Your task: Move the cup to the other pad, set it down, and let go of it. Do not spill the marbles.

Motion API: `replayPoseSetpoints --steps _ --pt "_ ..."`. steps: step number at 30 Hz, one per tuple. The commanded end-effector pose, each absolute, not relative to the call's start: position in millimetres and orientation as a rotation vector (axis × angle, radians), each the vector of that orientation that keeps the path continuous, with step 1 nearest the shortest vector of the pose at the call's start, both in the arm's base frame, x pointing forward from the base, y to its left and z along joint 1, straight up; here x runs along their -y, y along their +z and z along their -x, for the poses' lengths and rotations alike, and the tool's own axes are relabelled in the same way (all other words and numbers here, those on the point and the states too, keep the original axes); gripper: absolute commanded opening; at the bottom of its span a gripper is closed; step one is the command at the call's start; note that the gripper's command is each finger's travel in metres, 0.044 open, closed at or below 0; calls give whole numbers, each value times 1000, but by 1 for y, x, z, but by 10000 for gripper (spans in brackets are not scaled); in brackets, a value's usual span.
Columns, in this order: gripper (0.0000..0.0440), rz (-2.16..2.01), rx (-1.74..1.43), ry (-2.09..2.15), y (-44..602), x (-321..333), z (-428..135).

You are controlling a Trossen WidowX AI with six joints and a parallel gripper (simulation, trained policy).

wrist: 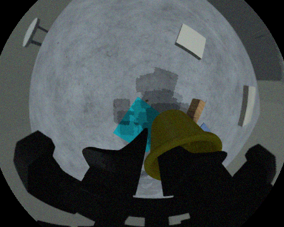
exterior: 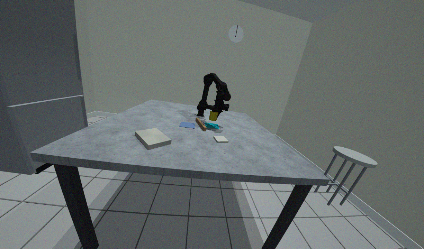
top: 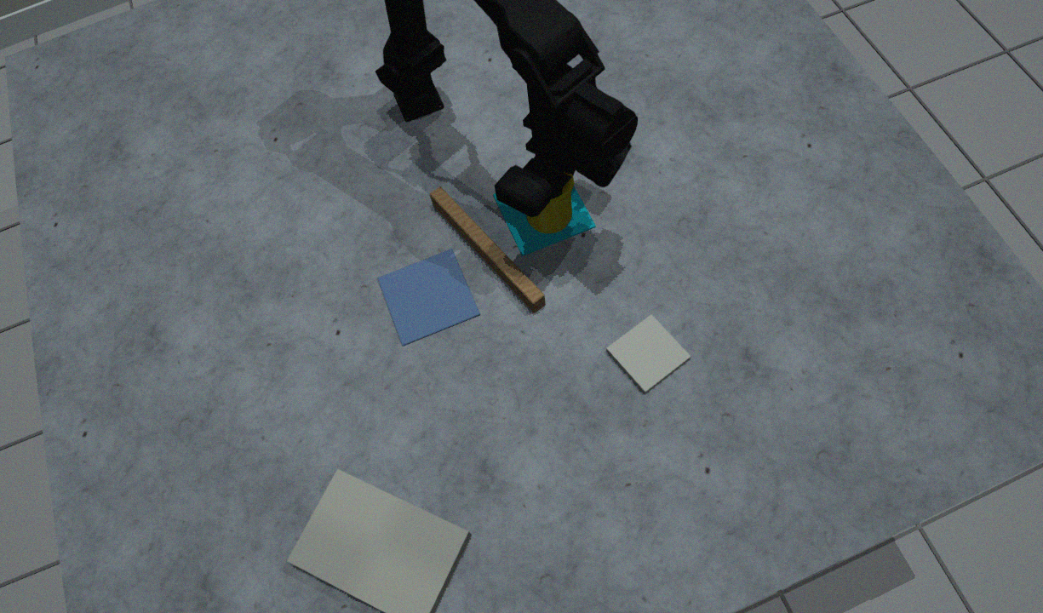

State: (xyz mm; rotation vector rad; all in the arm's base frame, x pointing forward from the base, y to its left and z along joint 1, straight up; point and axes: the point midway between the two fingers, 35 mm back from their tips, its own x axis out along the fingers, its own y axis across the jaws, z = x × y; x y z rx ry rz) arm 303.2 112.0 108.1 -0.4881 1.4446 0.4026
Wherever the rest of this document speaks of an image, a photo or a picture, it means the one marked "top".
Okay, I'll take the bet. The grey flat square tile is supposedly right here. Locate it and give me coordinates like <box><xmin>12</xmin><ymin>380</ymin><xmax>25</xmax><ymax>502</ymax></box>
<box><xmin>606</xmin><ymin>314</ymin><xmax>692</xmax><ymax>394</ymax></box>

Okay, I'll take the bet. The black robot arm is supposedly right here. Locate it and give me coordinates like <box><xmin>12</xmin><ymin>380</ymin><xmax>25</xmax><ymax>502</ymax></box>
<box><xmin>375</xmin><ymin>0</ymin><xmax>638</xmax><ymax>186</ymax></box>

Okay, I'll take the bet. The brown wooden bar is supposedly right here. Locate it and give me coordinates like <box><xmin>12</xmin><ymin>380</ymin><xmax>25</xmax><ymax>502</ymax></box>
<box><xmin>429</xmin><ymin>186</ymin><xmax>545</xmax><ymax>313</ymax></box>

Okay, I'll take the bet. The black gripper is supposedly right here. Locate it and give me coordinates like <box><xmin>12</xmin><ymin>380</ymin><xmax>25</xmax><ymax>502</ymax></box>
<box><xmin>495</xmin><ymin>114</ymin><xmax>574</xmax><ymax>217</ymax></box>

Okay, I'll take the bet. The yellow cup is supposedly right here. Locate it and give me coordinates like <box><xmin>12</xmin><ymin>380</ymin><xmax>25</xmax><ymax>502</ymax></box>
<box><xmin>526</xmin><ymin>173</ymin><xmax>574</xmax><ymax>232</ymax></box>

